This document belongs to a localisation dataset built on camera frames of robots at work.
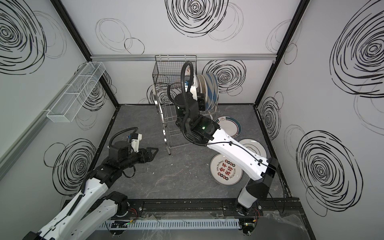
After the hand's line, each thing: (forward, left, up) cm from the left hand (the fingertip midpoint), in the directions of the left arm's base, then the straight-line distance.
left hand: (153, 149), depth 77 cm
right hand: (+14, -22, +30) cm, 40 cm away
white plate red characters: (-4, -39, -17) cm, 42 cm away
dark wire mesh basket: (+50, -2, +15) cm, 52 cm away
